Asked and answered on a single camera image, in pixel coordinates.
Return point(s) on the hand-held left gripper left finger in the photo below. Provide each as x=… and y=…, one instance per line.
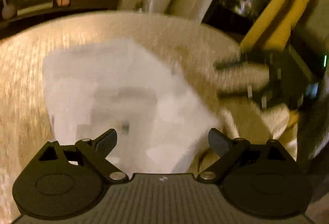
x=108, y=139

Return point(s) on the white bear print garment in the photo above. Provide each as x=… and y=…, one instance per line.
x=115, y=80

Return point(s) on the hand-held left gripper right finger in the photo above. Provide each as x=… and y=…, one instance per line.
x=218, y=143

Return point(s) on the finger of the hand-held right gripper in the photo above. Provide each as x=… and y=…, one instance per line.
x=236, y=95
x=231, y=64

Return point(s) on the gold lace tablecloth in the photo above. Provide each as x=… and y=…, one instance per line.
x=25, y=85

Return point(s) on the pink gourd vase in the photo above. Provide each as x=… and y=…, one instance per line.
x=7, y=9

